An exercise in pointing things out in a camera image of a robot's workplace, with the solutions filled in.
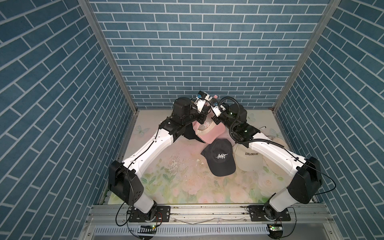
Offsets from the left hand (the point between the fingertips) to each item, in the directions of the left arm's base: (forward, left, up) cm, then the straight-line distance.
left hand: (213, 108), depth 73 cm
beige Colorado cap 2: (-2, -44, -26) cm, 51 cm away
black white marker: (+15, -42, -33) cm, 56 cm away
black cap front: (-12, -6, -30) cm, 33 cm away
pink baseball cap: (-1, 0, -20) cm, 20 cm away
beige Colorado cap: (-12, -24, -32) cm, 42 cm away
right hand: (+3, -1, 0) cm, 3 cm away
